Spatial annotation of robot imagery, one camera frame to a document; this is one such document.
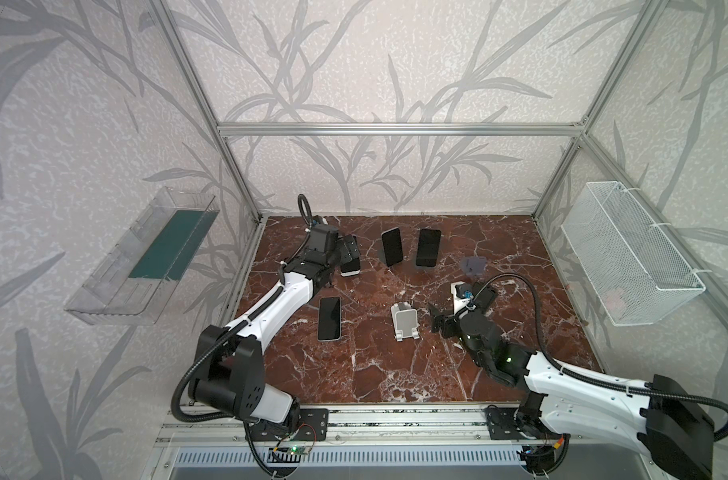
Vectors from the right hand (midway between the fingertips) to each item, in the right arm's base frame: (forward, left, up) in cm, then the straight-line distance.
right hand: (444, 292), depth 81 cm
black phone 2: (+20, +2, -6) cm, 21 cm away
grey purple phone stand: (+20, -16, -17) cm, 31 cm away
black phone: (+21, +14, -6) cm, 26 cm away
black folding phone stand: (+3, -14, -8) cm, 16 cm away
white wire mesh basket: (-6, -37, +19) cm, 42 cm away
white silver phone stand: (-4, +11, -10) cm, 15 cm away
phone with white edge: (+17, +28, -13) cm, 35 cm away
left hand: (+16, +27, +5) cm, 32 cm away
